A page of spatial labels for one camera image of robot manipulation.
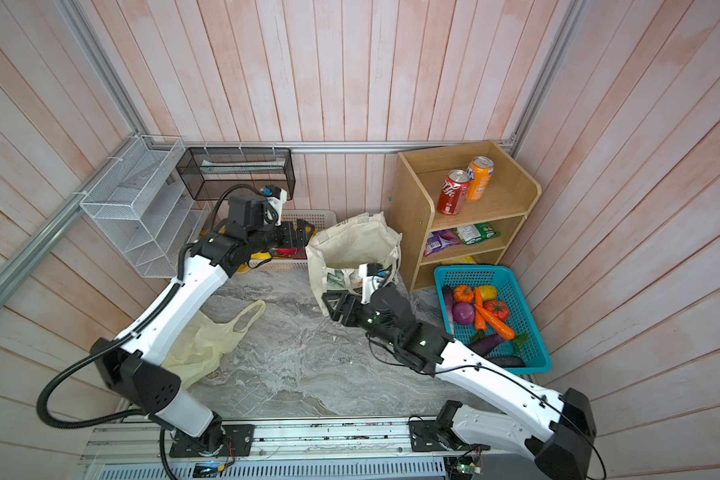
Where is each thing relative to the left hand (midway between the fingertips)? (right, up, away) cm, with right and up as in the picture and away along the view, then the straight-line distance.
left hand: (300, 232), depth 76 cm
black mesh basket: (-30, +19, +12) cm, 38 cm away
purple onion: (+48, -24, +15) cm, 56 cm away
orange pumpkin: (+50, -19, +19) cm, 56 cm away
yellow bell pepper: (+58, -18, +20) cm, 64 cm away
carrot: (+54, -25, +14) cm, 61 cm away
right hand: (+9, -16, -7) cm, 20 cm away
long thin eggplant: (+45, -19, +19) cm, 52 cm away
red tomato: (+59, -22, +15) cm, 64 cm away
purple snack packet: (+41, -1, +14) cm, 43 cm away
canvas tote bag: (+8, -6, +20) cm, 22 cm away
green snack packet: (+52, +1, +16) cm, 54 cm away
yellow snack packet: (+52, -8, +28) cm, 60 cm away
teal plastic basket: (+64, -33, +5) cm, 72 cm away
